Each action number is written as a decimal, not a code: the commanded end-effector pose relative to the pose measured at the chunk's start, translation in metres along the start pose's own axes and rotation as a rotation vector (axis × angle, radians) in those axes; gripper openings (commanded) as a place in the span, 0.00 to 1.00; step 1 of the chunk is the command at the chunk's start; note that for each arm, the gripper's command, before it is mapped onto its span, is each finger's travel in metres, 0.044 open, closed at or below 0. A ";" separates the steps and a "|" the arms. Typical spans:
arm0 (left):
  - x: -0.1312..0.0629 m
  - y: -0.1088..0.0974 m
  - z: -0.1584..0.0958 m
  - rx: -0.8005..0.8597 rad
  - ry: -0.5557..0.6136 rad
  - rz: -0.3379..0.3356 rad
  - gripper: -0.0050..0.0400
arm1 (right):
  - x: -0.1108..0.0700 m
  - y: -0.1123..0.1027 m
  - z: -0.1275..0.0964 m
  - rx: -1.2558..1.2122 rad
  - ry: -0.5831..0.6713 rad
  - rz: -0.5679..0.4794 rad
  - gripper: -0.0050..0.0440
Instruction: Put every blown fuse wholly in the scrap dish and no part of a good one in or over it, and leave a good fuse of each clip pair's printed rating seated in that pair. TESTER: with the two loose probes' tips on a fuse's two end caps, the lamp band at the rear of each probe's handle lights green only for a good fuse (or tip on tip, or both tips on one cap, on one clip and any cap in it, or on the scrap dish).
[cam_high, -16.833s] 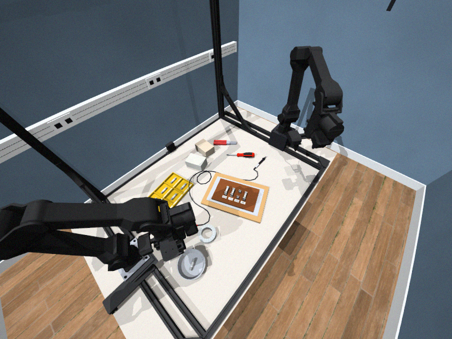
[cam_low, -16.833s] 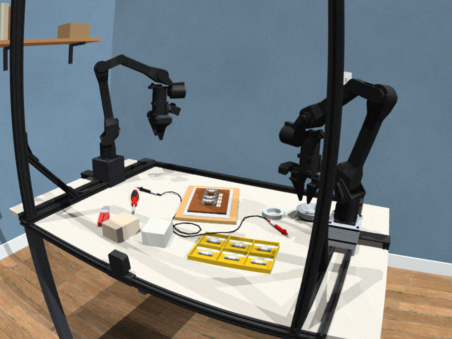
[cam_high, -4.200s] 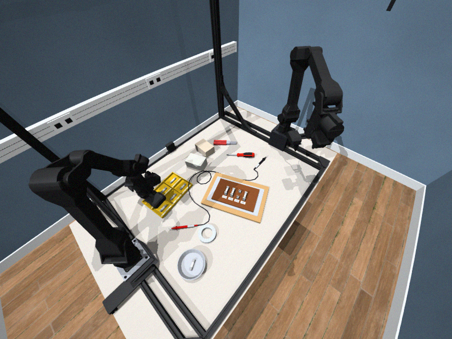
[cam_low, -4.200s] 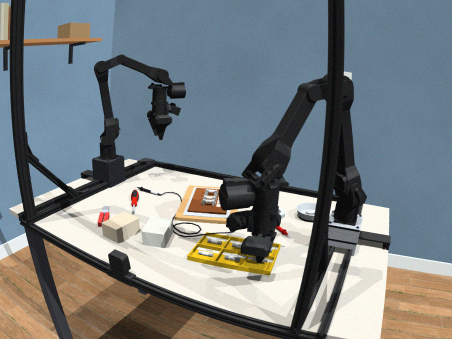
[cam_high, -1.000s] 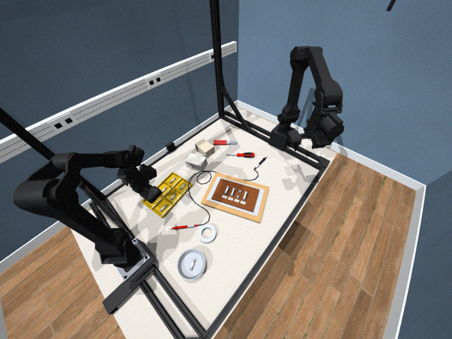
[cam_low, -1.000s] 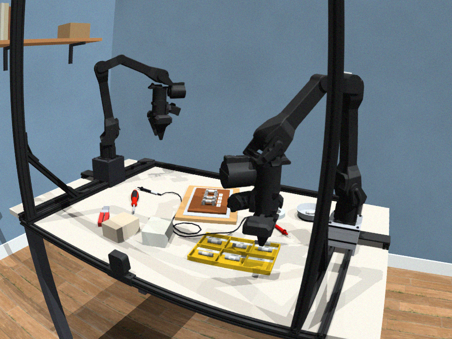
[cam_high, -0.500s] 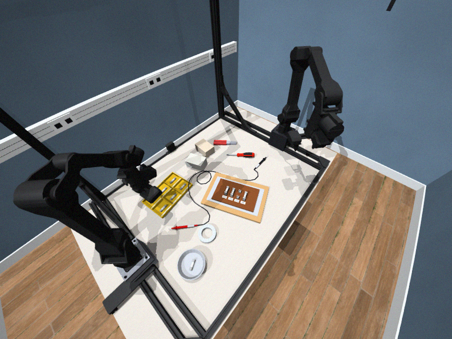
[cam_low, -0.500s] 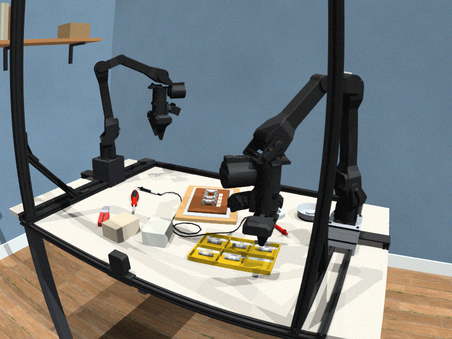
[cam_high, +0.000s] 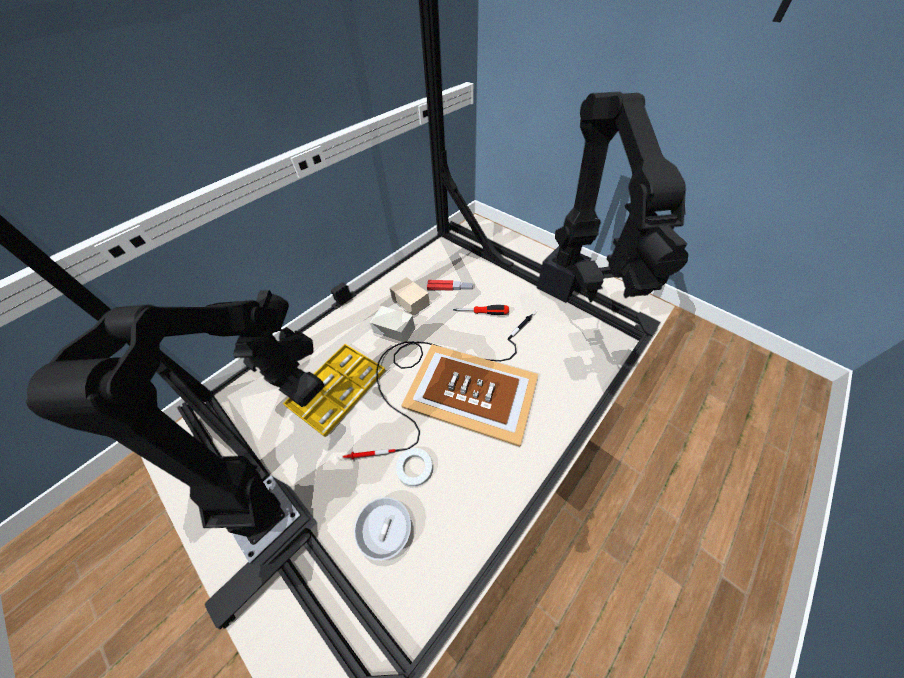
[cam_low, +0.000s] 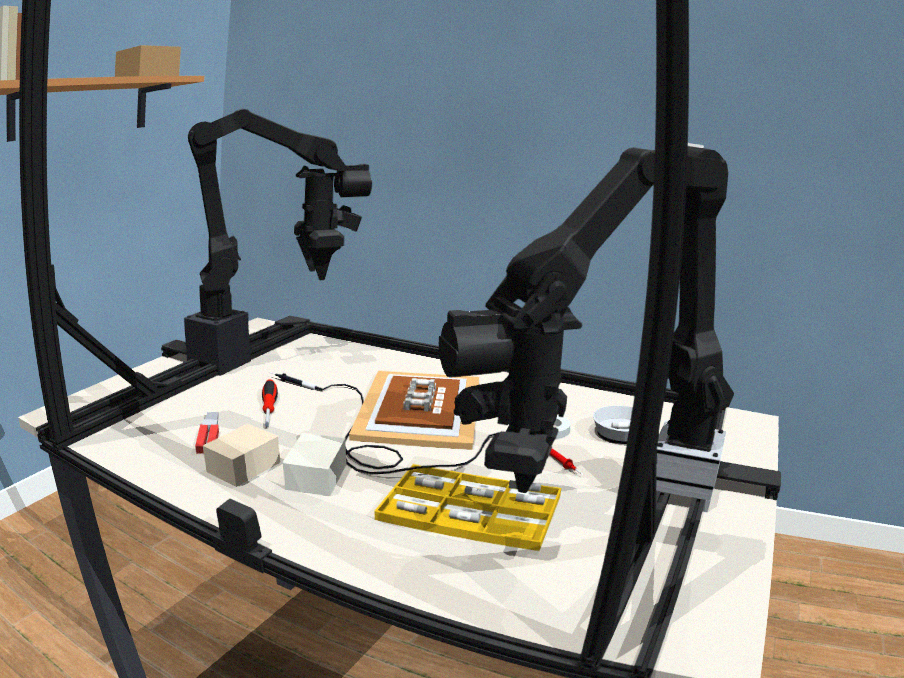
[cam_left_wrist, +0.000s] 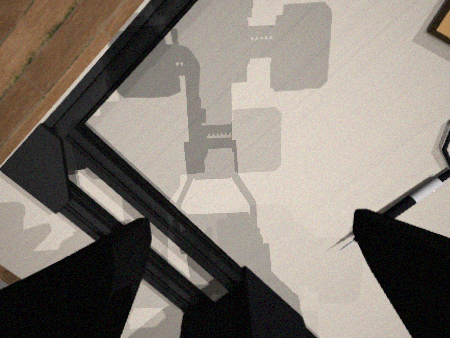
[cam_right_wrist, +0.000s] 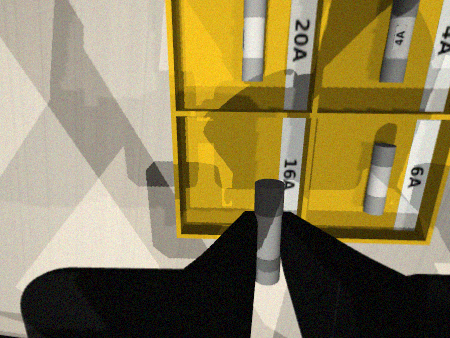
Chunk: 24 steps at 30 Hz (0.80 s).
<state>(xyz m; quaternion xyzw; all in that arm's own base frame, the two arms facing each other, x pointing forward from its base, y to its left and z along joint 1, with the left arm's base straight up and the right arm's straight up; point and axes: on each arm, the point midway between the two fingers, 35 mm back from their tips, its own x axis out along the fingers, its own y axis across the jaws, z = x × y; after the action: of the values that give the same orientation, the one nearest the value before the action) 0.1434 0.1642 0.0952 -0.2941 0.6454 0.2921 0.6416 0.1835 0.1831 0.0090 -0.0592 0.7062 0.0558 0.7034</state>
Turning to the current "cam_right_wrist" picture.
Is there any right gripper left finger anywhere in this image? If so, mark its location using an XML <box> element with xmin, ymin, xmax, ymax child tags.
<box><xmin>20</xmin><ymin>211</ymin><xmax>258</xmax><ymax>338</ymax></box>

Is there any yellow tray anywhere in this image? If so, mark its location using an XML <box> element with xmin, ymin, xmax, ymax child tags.
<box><xmin>165</xmin><ymin>0</ymin><xmax>450</xmax><ymax>245</ymax></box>

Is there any white cylindrical fuse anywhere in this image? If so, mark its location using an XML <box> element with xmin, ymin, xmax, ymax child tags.
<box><xmin>242</xmin><ymin>0</ymin><xmax>267</xmax><ymax>82</ymax></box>
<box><xmin>363</xmin><ymin>143</ymin><xmax>397</xmax><ymax>216</ymax></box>
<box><xmin>254</xmin><ymin>179</ymin><xmax>285</xmax><ymax>286</ymax></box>
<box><xmin>379</xmin><ymin>0</ymin><xmax>420</xmax><ymax>83</ymax></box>

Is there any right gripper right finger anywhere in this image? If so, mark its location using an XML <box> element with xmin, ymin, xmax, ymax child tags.
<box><xmin>280</xmin><ymin>211</ymin><xmax>450</xmax><ymax>338</ymax></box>

